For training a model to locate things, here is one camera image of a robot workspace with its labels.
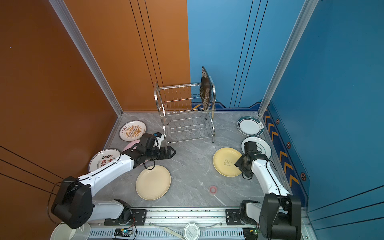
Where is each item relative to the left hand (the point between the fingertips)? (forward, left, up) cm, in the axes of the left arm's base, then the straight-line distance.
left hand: (171, 151), depth 85 cm
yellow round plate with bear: (-1, -32, -10) cm, 33 cm away
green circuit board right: (-37, -41, -11) cm, 56 cm away
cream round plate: (-15, +10, -11) cm, 21 cm away
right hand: (-6, -39, -6) cm, 40 cm away
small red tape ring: (-18, -24, -11) cm, 32 cm away
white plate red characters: (+1, +45, -11) cm, 46 cm away
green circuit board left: (-37, +20, -13) cm, 44 cm away
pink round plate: (+10, +30, -10) cm, 33 cm away
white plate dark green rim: (+28, -54, -10) cm, 62 cm away
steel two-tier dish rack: (+33, -5, -7) cm, 34 cm away
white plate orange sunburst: (+23, +33, -11) cm, 42 cm away
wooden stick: (-38, -5, -11) cm, 40 cm away
